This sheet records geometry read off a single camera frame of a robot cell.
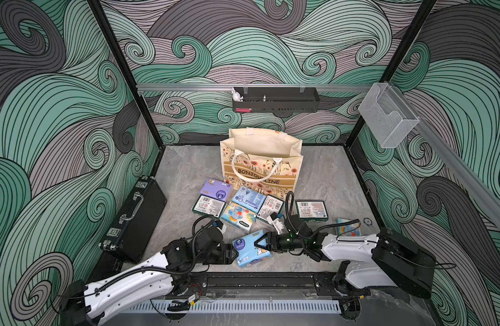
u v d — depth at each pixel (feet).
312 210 2.84
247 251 2.45
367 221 2.95
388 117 2.59
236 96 2.80
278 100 3.11
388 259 1.39
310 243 2.14
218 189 3.05
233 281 2.46
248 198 2.96
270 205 2.93
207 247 1.94
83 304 1.39
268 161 2.64
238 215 2.81
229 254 2.20
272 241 2.31
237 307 2.50
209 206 2.89
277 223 2.54
